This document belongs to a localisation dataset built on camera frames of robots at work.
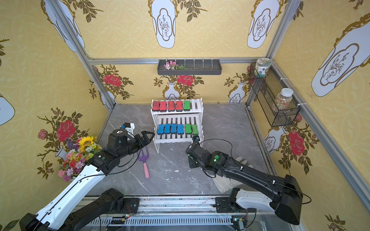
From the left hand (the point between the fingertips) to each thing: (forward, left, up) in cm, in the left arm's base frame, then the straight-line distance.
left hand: (146, 136), depth 76 cm
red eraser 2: (+16, -8, +6) cm, 19 cm away
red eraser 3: (+16, -13, +7) cm, 22 cm away
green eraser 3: (+7, -27, -7) cm, 29 cm away
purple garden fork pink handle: (-3, +5, -22) cm, 22 cm away
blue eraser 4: (+9, -18, -7) cm, 21 cm away
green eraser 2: (+9, -23, -8) cm, 26 cm away
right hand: (-8, -25, -8) cm, 27 cm away
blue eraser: (+10, -6, -8) cm, 14 cm away
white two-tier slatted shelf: (+17, -16, -9) cm, 25 cm away
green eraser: (+16, -22, +7) cm, 28 cm away
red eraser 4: (+14, -18, +8) cm, 24 cm away
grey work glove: (-20, -43, -20) cm, 52 cm away
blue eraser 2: (+9, -10, -7) cm, 15 cm away
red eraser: (+15, -5, +7) cm, 17 cm away
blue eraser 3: (+9, -14, -7) cm, 18 cm away
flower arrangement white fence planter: (-5, +35, -6) cm, 36 cm away
